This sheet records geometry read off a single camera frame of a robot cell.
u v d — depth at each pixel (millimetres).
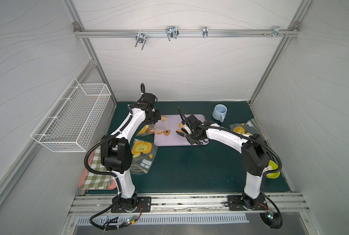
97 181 797
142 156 904
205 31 781
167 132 1008
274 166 822
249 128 1006
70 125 679
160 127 980
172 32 764
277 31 766
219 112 1081
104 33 773
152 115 801
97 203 753
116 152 487
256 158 490
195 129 708
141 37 792
